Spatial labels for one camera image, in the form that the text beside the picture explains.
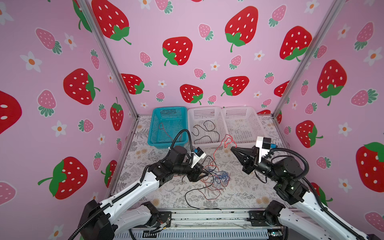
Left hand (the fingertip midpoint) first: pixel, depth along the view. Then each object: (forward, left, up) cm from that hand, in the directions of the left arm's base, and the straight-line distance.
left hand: (205, 170), depth 72 cm
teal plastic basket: (+49, +30, -19) cm, 61 cm away
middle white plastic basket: (+52, -8, -12) cm, 54 cm away
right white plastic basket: (+46, -31, -17) cm, 58 cm away
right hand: (-1, -9, +20) cm, 22 cm away
